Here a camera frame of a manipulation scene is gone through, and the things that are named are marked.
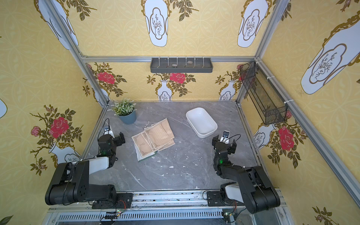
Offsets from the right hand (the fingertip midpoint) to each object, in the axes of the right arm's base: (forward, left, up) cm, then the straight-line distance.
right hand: (226, 137), depth 88 cm
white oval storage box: (+18, +14, -8) cm, 24 cm away
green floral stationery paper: (-11, +55, -8) cm, 57 cm away
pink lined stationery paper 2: (-3, +55, -8) cm, 56 cm away
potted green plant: (+15, +67, +8) cm, 69 cm away
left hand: (0, +72, 0) cm, 72 cm away
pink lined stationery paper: (+4, +46, -7) cm, 46 cm away
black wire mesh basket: (+15, -24, +17) cm, 33 cm away
